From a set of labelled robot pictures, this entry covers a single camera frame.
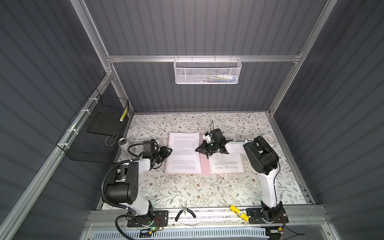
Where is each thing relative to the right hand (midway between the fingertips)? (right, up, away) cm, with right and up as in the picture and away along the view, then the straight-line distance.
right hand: (196, 151), depth 96 cm
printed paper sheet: (-8, -4, -3) cm, 10 cm away
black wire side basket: (-50, +13, -24) cm, 57 cm away
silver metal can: (-44, +7, -10) cm, 45 cm away
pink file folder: (+5, -7, -5) cm, 10 cm away
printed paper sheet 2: (+21, -7, -3) cm, 22 cm away
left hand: (-17, 0, -2) cm, 17 cm away
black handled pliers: (-6, -27, -19) cm, 34 cm away
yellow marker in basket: (-41, +21, -16) cm, 49 cm away
